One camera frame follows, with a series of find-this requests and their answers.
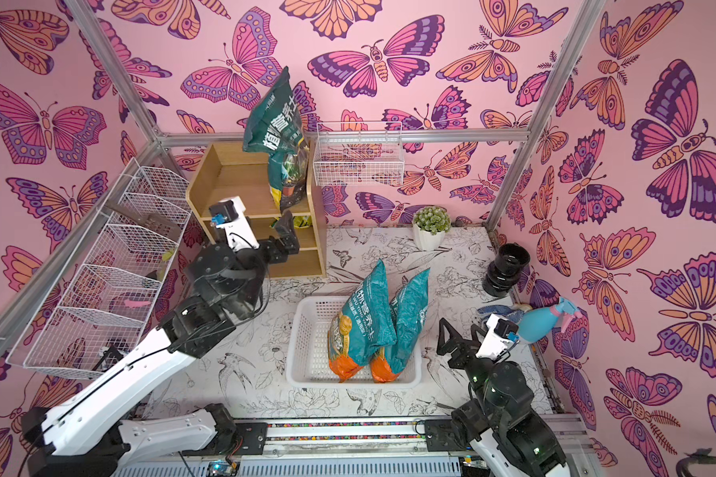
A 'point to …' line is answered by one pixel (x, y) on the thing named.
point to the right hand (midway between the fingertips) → (455, 325)
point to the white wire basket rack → (103, 300)
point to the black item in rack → (109, 357)
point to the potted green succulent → (430, 225)
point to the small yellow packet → (302, 222)
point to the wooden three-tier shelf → (229, 172)
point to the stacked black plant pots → (506, 269)
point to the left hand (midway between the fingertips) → (277, 213)
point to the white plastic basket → (308, 323)
